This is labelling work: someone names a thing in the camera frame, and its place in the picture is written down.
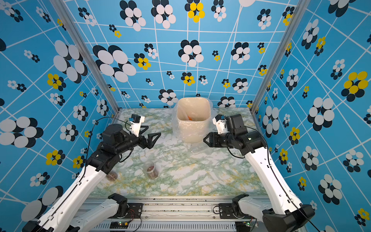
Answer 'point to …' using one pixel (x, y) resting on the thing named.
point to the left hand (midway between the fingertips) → (155, 128)
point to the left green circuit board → (119, 224)
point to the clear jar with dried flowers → (150, 170)
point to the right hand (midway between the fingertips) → (210, 139)
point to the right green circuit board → (242, 226)
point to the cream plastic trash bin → (193, 116)
